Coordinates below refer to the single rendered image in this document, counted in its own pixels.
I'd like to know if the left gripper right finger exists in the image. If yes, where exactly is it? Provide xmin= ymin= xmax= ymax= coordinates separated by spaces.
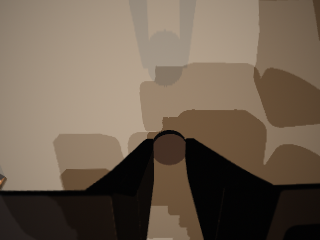
xmin=185 ymin=138 xmax=320 ymax=240

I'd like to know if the tan flat rectangular pad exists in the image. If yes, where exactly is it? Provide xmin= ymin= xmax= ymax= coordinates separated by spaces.
xmin=0 ymin=174 xmax=5 ymax=185

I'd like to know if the dark grey disc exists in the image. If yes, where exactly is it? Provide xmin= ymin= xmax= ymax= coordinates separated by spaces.
xmin=153 ymin=130 xmax=186 ymax=165

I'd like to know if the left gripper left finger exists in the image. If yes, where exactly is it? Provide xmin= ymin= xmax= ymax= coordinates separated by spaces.
xmin=0 ymin=139 xmax=154 ymax=240

